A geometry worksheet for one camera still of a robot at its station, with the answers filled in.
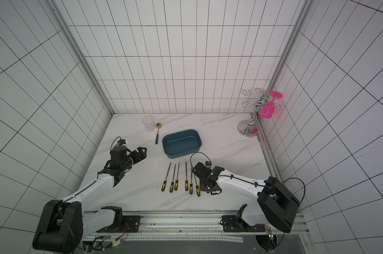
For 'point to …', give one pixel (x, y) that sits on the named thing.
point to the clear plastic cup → (149, 122)
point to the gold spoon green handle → (158, 126)
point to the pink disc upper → (275, 94)
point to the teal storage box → (181, 143)
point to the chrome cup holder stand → (248, 128)
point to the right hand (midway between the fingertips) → (201, 187)
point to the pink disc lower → (266, 111)
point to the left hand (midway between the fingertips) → (140, 153)
